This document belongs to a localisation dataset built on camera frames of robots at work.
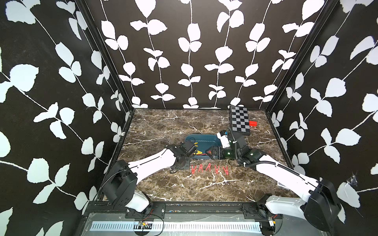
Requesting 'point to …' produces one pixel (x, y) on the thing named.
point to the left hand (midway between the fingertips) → (185, 163)
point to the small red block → (253, 123)
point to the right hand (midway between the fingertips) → (209, 149)
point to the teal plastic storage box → (204, 141)
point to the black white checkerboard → (240, 120)
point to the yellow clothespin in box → (198, 152)
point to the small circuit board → (142, 225)
